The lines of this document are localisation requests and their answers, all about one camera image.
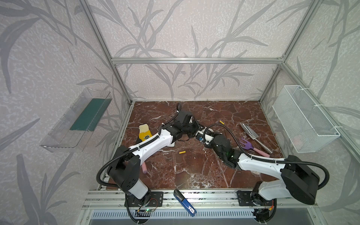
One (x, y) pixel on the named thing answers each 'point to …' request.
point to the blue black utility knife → (187, 206)
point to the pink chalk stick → (144, 168)
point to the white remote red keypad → (171, 145)
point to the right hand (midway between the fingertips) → (208, 125)
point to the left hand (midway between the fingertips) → (208, 124)
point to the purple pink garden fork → (247, 146)
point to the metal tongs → (253, 136)
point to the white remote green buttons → (205, 134)
